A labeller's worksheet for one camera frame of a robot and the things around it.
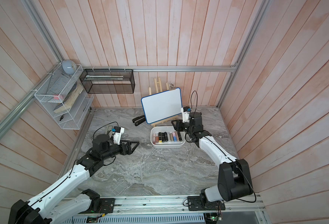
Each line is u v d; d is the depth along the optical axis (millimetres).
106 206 729
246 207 737
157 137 1001
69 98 798
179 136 1008
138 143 729
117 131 680
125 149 673
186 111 751
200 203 729
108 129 1038
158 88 928
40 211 397
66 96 759
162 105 954
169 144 962
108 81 1040
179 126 749
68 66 817
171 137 1004
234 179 433
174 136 1004
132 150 687
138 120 1103
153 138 981
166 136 1006
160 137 988
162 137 990
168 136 1006
